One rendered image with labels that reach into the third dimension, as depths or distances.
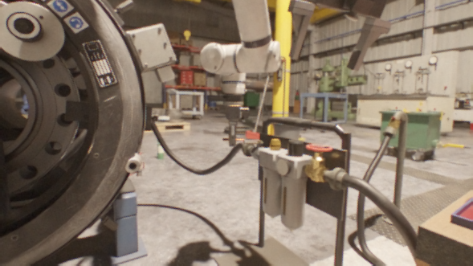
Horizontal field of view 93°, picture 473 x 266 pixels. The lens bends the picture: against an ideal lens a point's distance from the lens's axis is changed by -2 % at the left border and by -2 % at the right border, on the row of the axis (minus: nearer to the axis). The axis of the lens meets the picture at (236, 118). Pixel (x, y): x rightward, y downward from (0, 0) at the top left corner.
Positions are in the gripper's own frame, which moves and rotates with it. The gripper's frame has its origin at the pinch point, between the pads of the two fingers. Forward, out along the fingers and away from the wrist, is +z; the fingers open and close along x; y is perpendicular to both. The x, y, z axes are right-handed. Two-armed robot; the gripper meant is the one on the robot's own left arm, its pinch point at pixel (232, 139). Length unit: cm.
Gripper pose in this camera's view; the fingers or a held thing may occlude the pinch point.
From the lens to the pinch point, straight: 87.7
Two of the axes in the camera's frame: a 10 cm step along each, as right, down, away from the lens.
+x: -0.6, -0.8, 10.0
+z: -0.2, 10.0, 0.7
